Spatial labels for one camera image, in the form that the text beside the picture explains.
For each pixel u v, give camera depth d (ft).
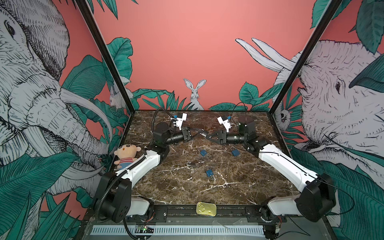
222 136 2.14
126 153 2.81
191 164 3.04
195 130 2.34
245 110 4.16
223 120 2.30
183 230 2.30
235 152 3.13
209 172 2.89
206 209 2.35
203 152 3.18
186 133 2.14
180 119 2.31
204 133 2.35
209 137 2.35
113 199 1.35
